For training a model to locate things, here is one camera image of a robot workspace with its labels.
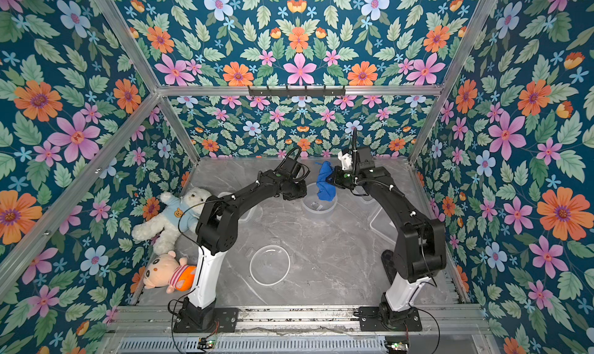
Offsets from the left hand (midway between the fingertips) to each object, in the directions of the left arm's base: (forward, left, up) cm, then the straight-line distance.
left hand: (309, 191), depth 97 cm
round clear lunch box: (-5, -2, -7) cm, 8 cm away
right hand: (-2, -9, +12) cm, 16 cm away
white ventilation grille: (-52, +21, -8) cm, 56 cm away
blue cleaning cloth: (-10, -6, +13) cm, 17 cm away
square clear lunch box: (-6, -26, -2) cm, 27 cm away
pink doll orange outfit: (-29, +51, -1) cm, 59 cm away
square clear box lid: (-13, -30, -9) cm, 34 cm away
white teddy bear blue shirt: (-7, +53, -1) cm, 53 cm away
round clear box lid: (-27, +17, -8) cm, 33 cm away
